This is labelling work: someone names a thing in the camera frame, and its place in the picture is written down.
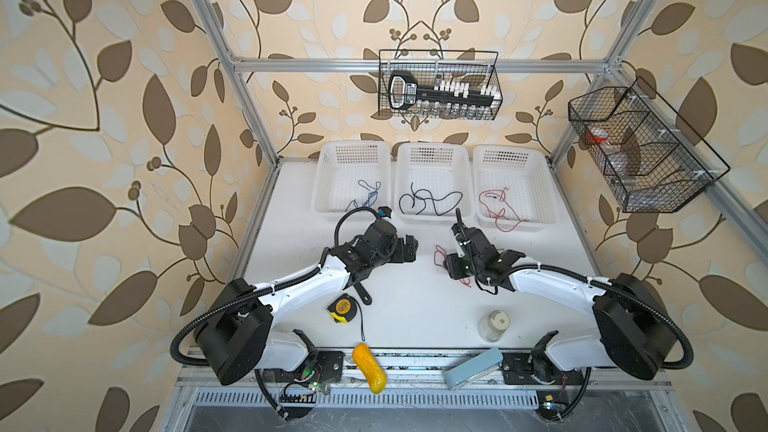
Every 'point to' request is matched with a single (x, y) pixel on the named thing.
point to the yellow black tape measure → (344, 308)
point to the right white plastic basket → (513, 189)
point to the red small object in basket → (595, 139)
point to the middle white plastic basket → (432, 181)
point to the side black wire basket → (649, 156)
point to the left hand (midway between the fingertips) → (409, 242)
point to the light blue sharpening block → (472, 369)
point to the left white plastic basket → (351, 175)
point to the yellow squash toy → (373, 372)
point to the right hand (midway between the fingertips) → (451, 264)
